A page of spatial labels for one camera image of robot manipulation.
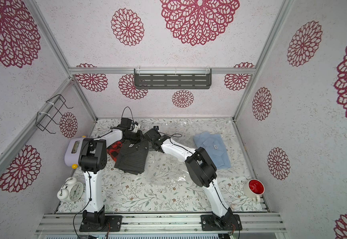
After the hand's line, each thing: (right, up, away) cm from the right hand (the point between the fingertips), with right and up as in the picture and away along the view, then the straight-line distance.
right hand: (153, 142), depth 96 cm
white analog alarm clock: (-38, -23, -21) cm, 49 cm away
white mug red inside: (+58, -25, -13) cm, 64 cm away
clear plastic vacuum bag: (+5, -16, -2) cm, 17 cm away
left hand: (-5, +2, +8) cm, 10 cm away
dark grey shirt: (-13, -9, -3) cm, 16 cm away
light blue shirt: (+41, -1, +8) cm, 42 cm away
